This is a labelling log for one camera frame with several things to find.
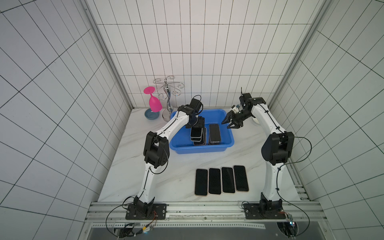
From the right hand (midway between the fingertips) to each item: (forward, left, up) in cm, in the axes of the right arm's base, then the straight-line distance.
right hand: (219, 123), depth 89 cm
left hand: (0, +14, -5) cm, 15 cm away
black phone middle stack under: (-5, +9, -12) cm, 16 cm away
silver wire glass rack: (+17, +35, +10) cm, 40 cm away
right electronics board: (-48, -31, -15) cm, 59 cm away
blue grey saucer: (+17, +51, -14) cm, 56 cm away
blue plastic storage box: (-8, +24, -14) cm, 29 cm away
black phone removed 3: (-26, -13, -19) cm, 35 cm away
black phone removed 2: (-30, +2, -15) cm, 33 cm away
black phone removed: (-30, +10, -15) cm, 35 cm away
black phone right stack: (+1, +2, -15) cm, 15 cm away
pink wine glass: (+14, +44, +2) cm, 46 cm away
